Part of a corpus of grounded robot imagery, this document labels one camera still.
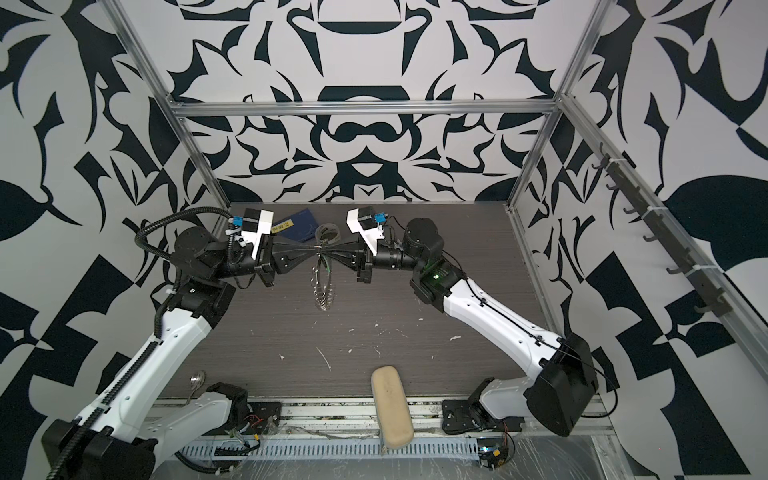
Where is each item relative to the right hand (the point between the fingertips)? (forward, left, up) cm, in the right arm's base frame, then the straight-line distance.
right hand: (325, 254), depth 57 cm
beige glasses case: (-20, -12, -36) cm, 43 cm away
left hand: (+1, +2, +1) cm, 2 cm away
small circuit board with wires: (-28, -36, -41) cm, 62 cm away
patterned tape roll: (+36, +10, -38) cm, 53 cm away
